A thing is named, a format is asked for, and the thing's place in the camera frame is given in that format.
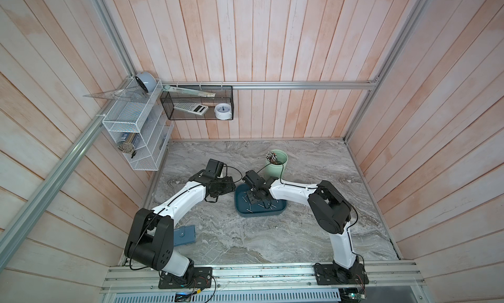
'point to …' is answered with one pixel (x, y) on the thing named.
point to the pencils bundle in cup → (272, 157)
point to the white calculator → (194, 108)
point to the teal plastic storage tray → (245, 207)
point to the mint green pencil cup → (277, 170)
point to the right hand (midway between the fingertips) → (253, 194)
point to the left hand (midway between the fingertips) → (230, 189)
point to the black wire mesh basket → (224, 94)
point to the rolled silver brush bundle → (127, 147)
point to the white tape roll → (223, 111)
